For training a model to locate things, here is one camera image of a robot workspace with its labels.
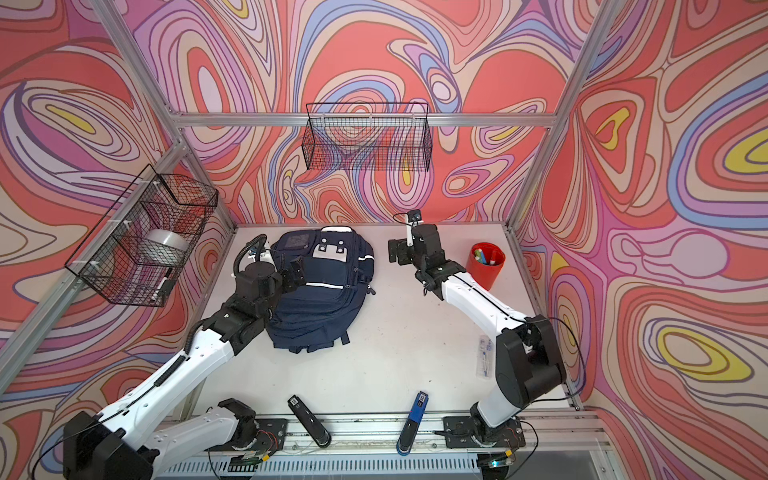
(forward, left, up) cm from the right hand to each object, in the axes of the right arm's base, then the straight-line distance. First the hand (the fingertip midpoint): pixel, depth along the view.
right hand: (407, 244), depth 87 cm
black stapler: (-42, +28, -19) cm, 54 cm away
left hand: (-9, +32, +5) cm, 34 cm away
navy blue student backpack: (+1, +22, -10) cm, 24 cm away
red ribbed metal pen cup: (0, -26, -11) cm, 28 cm away
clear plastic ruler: (-29, -21, -20) cm, 41 cm away
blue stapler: (-46, +3, -19) cm, 50 cm away
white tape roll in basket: (-10, +60, +13) cm, 62 cm away
